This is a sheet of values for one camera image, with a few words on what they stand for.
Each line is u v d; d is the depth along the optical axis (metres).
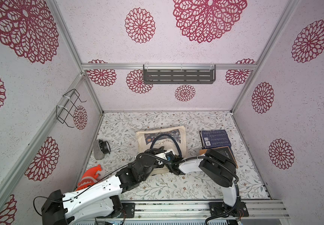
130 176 0.55
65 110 0.75
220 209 0.72
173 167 0.72
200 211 0.76
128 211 0.73
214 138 0.97
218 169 0.50
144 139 0.81
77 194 0.44
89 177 0.77
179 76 1.00
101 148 0.88
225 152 0.90
